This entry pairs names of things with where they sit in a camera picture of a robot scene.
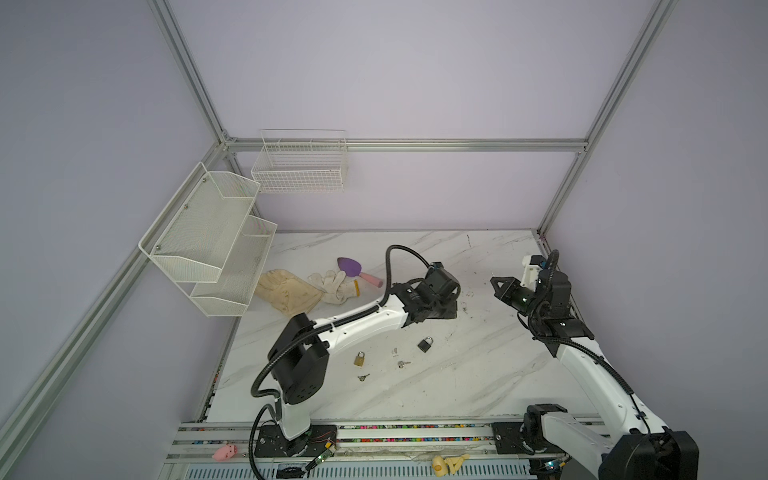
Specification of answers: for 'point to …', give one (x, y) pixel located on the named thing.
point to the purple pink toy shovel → (353, 268)
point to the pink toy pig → (225, 452)
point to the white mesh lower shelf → (231, 294)
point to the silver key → (402, 363)
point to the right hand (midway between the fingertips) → (489, 278)
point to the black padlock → (425, 344)
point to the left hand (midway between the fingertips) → (450, 308)
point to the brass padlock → (359, 359)
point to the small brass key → (362, 378)
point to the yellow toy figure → (440, 465)
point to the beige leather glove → (287, 292)
